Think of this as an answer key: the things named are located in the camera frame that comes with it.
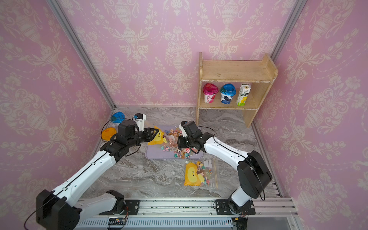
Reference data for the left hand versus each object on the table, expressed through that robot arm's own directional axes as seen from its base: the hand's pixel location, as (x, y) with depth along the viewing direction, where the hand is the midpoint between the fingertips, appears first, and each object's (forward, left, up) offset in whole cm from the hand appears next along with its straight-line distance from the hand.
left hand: (158, 131), depth 77 cm
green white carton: (+22, -49, +11) cm, 55 cm away
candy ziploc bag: (+3, -6, -10) cm, 12 cm away
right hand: (-1, -11, -10) cm, 14 cm away
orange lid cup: (+8, +37, -15) cm, 41 cm away
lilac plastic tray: (0, +6, -23) cm, 24 cm away
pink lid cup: (+25, -29, +8) cm, 39 cm away
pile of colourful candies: (-2, -14, -21) cm, 25 cm away
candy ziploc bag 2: (-15, -26, -22) cm, 37 cm away
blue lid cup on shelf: (+25, -40, +8) cm, 48 cm away
